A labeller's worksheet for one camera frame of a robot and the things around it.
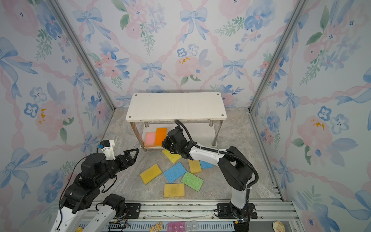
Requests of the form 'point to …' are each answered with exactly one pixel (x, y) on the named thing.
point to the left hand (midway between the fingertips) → (134, 152)
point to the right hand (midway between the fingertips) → (161, 141)
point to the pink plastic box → (179, 226)
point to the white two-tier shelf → (151, 115)
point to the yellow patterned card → (156, 227)
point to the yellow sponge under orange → (150, 173)
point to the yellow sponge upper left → (174, 157)
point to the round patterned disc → (278, 226)
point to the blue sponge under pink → (206, 165)
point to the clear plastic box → (191, 225)
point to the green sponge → (192, 181)
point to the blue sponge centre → (175, 172)
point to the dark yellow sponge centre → (195, 166)
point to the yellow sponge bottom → (174, 190)
